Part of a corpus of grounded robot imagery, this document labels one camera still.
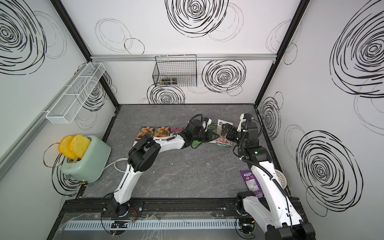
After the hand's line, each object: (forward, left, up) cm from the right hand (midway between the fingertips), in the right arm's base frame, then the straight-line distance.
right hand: (232, 127), depth 75 cm
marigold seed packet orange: (+14, +43, -25) cm, 52 cm away
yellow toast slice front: (-9, +78, -4) cm, 79 cm away
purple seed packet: (-20, -12, -24) cm, 33 cm away
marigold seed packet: (+14, +56, -25) cm, 63 cm away
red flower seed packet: (+2, +2, -16) cm, 17 cm away
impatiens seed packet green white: (+15, +32, -25) cm, 43 cm away
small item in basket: (+28, +36, +7) cm, 46 cm away
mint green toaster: (-19, +69, -9) cm, 72 cm away
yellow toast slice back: (-12, +83, -3) cm, 84 cm away
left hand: (+4, +4, -15) cm, 16 cm away
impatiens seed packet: (-2, +19, -12) cm, 22 cm away
